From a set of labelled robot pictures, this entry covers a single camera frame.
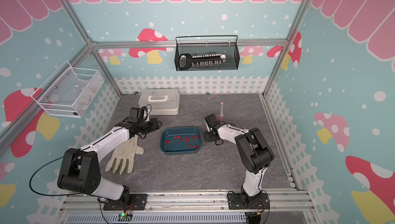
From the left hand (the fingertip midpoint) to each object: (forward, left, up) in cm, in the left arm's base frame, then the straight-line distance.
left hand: (159, 126), depth 90 cm
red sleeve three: (-5, -5, -10) cm, 12 cm away
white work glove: (-11, +20, -10) cm, 25 cm away
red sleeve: (-3, -13, -10) cm, 17 cm away
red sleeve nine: (-8, -22, -9) cm, 25 cm away
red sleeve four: (-2, -16, -10) cm, 19 cm away
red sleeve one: (-2, -10, -9) cm, 14 cm away
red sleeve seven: (-3, -16, -11) cm, 20 cm away
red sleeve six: (-1, -22, -9) cm, 24 cm away
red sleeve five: (-2, -20, -10) cm, 22 cm away
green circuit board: (-43, +11, -12) cm, 46 cm away
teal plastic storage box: (-3, -12, -11) cm, 16 cm away
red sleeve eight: (-7, -17, -10) cm, 21 cm away
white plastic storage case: (+18, 0, +2) cm, 18 cm away
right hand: (0, -30, -10) cm, 32 cm away
